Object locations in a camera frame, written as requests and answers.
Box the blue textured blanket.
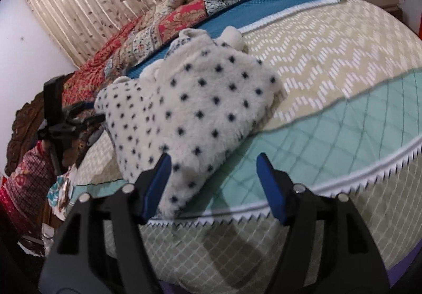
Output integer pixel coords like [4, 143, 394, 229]
[127, 0, 350, 81]

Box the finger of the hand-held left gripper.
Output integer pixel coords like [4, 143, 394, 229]
[65, 100, 97, 115]
[69, 114, 107, 130]

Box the beige leaf-print curtain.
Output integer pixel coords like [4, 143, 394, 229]
[16, 0, 186, 69]

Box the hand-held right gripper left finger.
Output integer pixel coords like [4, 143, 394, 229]
[40, 152, 172, 294]

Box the beige and mint bedspread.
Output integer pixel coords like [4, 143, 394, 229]
[71, 0, 422, 281]

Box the white black-dotted fleece garment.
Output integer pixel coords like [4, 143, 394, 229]
[94, 26, 287, 219]

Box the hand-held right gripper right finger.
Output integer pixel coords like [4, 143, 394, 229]
[256, 153, 394, 294]

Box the red patterned cloth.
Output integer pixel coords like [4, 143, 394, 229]
[0, 140, 66, 242]

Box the red and blue patchwork quilt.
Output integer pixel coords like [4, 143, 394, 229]
[61, 0, 301, 110]

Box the teal floral cloth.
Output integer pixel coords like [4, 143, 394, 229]
[46, 165, 83, 219]

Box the carved wooden headboard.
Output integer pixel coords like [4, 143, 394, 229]
[5, 94, 66, 176]

